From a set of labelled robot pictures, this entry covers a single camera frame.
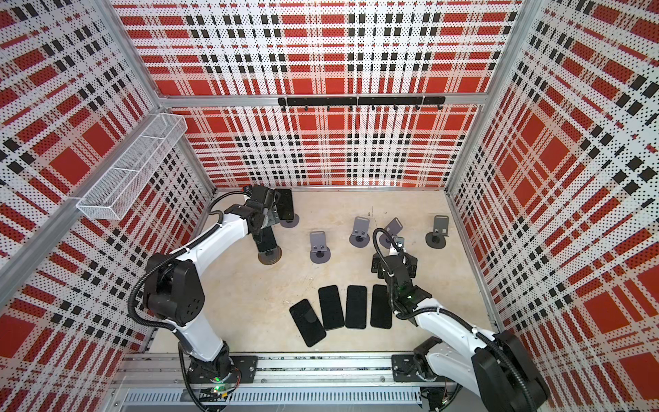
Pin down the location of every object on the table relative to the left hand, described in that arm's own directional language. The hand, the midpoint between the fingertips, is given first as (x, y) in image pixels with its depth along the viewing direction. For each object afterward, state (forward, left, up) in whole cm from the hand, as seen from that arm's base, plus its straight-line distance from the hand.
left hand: (259, 221), depth 91 cm
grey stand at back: (+10, -7, -14) cm, 19 cm away
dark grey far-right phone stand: (+2, -69, -15) cm, 71 cm away
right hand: (-13, -47, -4) cm, 49 cm away
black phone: (-28, -43, -16) cm, 54 cm away
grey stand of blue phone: (+1, -50, -6) cm, 50 cm away
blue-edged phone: (-26, -26, -16) cm, 40 cm away
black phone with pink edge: (-24, -35, -15) cm, 45 cm away
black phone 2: (+14, -6, -7) cm, 16 cm away
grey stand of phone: (+1, -37, -12) cm, 39 cm away
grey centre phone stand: (-6, -21, -14) cm, 25 cm away
